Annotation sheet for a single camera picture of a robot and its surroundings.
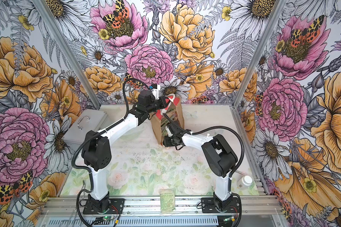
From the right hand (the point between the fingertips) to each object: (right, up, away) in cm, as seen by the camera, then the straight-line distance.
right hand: (166, 145), depth 94 cm
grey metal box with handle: (-49, +17, -2) cm, 52 cm away
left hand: (+4, +28, -7) cm, 29 cm away
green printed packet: (+2, -24, -21) cm, 32 cm away
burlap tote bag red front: (-5, +18, -6) cm, 20 cm away
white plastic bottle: (+42, -15, -21) cm, 49 cm away
